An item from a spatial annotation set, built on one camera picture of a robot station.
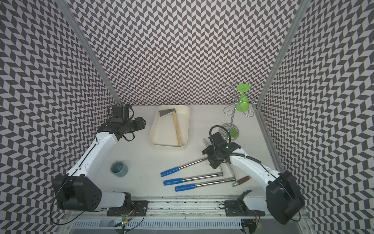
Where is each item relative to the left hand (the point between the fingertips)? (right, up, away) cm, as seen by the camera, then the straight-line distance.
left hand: (141, 124), depth 83 cm
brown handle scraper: (+57, -32, -2) cm, 65 cm away
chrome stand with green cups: (+57, +13, -4) cm, 59 cm away
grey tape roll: (-14, -26, +1) cm, 30 cm away
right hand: (+36, -20, -1) cm, 41 cm away
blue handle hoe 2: (+26, -34, -5) cm, 43 cm away
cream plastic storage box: (+8, -7, +19) cm, 22 cm away
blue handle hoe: (+21, -31, -4) cm, 38 cm away
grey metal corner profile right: (+83, -1, +28) cm, 88 cm away
